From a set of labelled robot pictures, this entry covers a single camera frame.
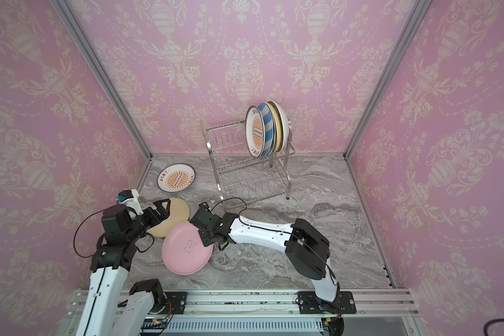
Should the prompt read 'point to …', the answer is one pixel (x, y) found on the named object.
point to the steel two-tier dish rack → (242, 178)
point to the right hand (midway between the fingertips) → (208, 234)
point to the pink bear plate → (183, 250)
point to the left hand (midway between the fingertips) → (163, 205)
